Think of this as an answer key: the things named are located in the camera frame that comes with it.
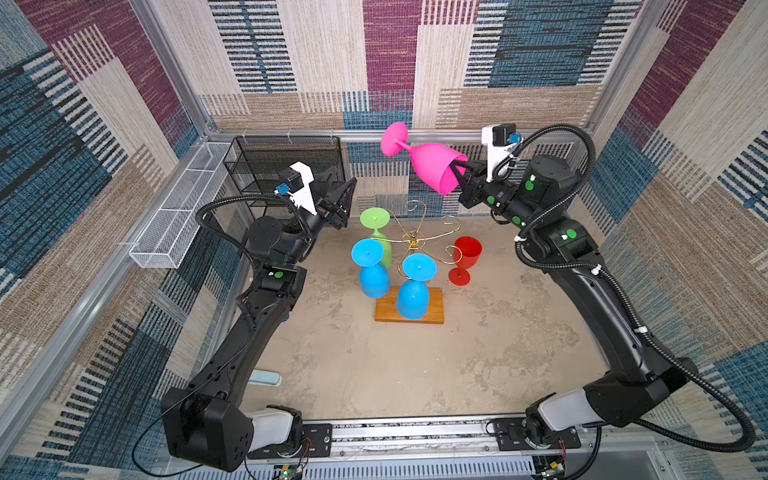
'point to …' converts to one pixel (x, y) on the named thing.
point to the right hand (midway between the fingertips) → (454, 168)
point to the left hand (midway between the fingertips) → (345, 175)
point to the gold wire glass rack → (416, 212)
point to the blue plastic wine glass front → (413, 296)
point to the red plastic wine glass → (467, 252)
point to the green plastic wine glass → (378, 218)
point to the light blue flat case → (264, 377)
